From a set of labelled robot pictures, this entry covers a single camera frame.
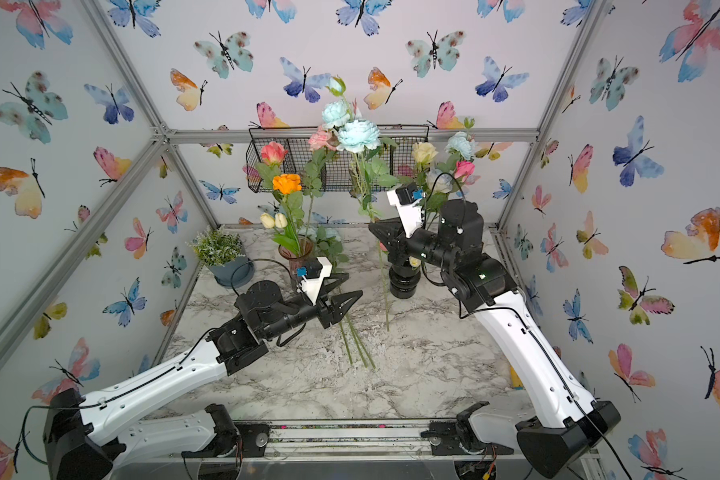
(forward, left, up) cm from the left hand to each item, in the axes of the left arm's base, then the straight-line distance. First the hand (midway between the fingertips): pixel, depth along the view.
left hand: (354, 284), depth 64 cm
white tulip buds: (+23, +21, -3) cm, 31 cm away
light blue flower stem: (+4, +5, -33) cm, 34 cm away
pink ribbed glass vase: (+19, +18, -16) cm, 31 cm away
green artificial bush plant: (+27, +44, -17) cm, 54 cm away
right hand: (+8, -5, +10) cm, 14 cm away
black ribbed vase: (+17, -14, -24) cm, 33 cm away
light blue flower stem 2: (+1, 0, -32) cm, 32 cm away
